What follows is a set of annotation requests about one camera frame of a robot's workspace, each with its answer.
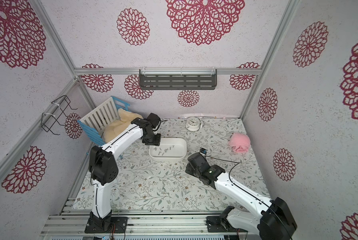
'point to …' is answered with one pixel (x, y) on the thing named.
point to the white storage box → (170, 149)
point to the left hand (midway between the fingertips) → (156, 143)
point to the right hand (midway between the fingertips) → (191, 168)
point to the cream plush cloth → (115, 127)
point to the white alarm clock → (193, 124)
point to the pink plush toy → (239, 142)
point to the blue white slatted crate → (94, 123)
